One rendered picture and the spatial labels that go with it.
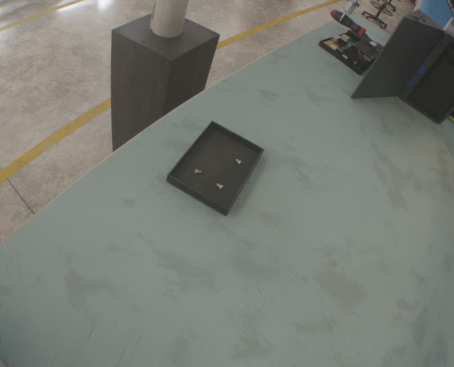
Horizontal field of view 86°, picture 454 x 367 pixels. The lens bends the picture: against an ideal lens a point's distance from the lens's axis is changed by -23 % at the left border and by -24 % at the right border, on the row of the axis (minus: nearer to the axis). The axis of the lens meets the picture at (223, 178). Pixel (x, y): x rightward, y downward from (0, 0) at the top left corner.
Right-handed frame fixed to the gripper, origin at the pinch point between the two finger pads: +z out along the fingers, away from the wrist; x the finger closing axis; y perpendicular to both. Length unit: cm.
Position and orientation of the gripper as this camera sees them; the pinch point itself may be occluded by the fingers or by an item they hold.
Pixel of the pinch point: (340, 22)
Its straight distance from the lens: 77.0
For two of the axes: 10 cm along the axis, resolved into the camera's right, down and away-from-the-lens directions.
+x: -5.5, 3.4, -7.7
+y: -7.2, -6.5, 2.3
